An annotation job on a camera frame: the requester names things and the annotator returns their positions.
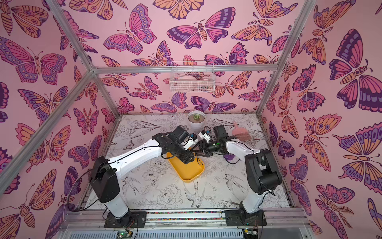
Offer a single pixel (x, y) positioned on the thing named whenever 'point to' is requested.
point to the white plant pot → (196, 119)
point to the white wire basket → (192, 82)
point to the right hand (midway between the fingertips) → (191, 154)
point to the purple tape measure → (231, 158)
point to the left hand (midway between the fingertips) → (191, 155)
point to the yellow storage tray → (186, 173)
